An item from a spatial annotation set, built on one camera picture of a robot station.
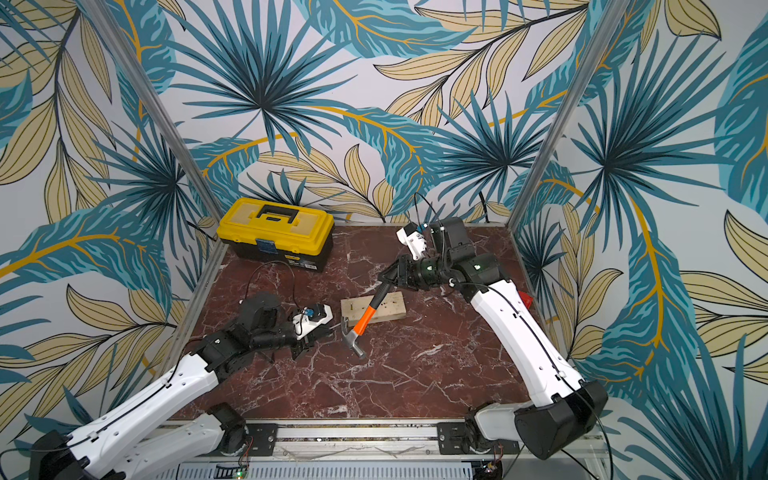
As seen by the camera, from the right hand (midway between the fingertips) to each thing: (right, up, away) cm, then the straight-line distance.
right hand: (381, 277), depth 67 cm
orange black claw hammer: (-7, -14, +1) cm, 15 cm away
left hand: (-13, -14, +6) cm, 20 cm away
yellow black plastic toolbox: (-26, +11, +26) cm, 38 cm away
